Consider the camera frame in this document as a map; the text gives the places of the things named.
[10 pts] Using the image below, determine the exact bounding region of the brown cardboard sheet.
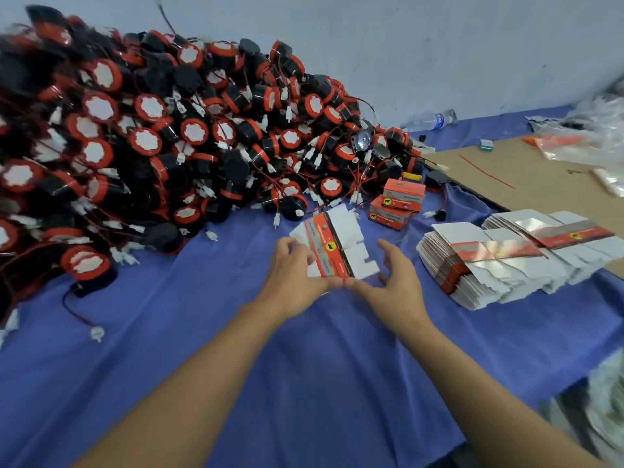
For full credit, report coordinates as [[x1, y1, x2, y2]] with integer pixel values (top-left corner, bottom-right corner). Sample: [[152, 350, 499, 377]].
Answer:
[[424, 131, 624, 279]]

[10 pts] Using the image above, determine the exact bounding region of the person's right forearm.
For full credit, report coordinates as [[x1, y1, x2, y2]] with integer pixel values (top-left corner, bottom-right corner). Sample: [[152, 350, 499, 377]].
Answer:
[[400, 311, 606, 468]]

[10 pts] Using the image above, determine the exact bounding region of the person's left hand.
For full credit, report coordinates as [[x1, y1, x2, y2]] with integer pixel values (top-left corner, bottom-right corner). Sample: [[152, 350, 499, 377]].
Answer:
[[255, 237, 343, 322]]

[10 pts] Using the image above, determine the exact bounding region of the blue table cloth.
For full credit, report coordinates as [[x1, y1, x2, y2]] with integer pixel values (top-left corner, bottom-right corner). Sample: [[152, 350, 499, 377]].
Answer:
[[0, 102, 624, 468]]

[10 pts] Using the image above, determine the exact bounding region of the stack of box blanks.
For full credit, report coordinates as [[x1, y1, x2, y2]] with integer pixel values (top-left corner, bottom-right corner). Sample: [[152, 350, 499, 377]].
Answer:
[[416, 207, 624, 311]]

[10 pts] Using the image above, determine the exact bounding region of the person's left forearm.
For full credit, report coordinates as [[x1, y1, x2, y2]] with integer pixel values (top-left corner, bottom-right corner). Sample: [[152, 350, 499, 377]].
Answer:
[[78, 302, 294, 468]]

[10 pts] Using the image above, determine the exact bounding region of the pile of black red buzzers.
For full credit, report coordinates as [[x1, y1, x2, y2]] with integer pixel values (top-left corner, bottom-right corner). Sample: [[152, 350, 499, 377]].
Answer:
[[0, 5, 435, 347]]

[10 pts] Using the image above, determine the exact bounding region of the pile of clear plastic bags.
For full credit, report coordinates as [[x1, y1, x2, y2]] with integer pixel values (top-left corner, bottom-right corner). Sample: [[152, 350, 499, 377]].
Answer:
[[525, 87, 624, 198]]

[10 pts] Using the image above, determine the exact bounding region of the clear plastic water bottle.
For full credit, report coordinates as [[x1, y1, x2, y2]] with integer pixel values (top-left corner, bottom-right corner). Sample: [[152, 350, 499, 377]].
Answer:
[[404, 109, 460, 133]]

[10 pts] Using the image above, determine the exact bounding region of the person's right hand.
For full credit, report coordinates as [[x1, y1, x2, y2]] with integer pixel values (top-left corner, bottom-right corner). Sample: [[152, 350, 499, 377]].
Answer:
[[346, 239, 433, 332]]

